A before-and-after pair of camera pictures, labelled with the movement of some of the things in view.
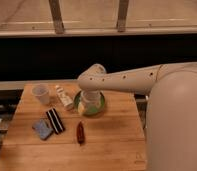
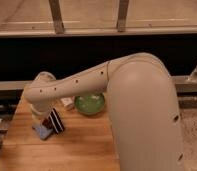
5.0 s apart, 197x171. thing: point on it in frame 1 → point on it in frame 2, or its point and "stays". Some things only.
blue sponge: (42, 128) stays
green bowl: (90, 111) stays
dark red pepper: (80, 133) → (48, 123)
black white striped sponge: (55, 121) stays
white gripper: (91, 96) → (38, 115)
